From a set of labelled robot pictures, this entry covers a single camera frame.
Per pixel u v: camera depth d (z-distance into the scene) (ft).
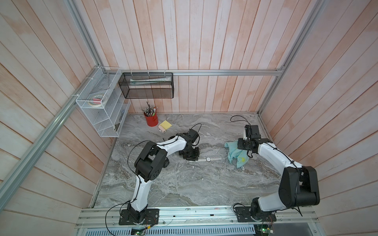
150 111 3.28
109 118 2.54
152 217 2.39
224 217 2.44
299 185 1.44
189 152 2.70
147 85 3.43
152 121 3.54
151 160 1.83
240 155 2.91
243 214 2.40
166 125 3.76
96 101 2.40
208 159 3.06
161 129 3.52
